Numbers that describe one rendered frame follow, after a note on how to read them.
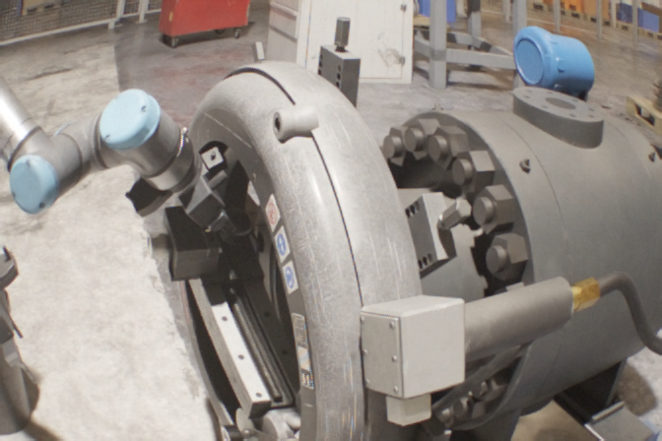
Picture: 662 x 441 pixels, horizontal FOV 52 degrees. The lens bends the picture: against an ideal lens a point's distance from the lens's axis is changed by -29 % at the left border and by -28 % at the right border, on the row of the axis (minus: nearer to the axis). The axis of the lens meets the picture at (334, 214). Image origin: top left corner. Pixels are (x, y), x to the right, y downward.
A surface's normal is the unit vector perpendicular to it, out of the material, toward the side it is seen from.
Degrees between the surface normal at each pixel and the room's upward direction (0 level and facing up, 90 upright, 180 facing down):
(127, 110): 47
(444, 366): 68
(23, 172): 93
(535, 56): 90
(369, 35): 90
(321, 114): 24
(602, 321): 87
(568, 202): 42
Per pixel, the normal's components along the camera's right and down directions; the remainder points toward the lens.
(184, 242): 0.23, -0.68
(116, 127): -0.25, -0.40
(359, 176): 0.29, -0.51
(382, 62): 0.32, 0.38
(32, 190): -0.20, 0.41
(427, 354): 0.41, -0.01
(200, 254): 0.36, 0.72
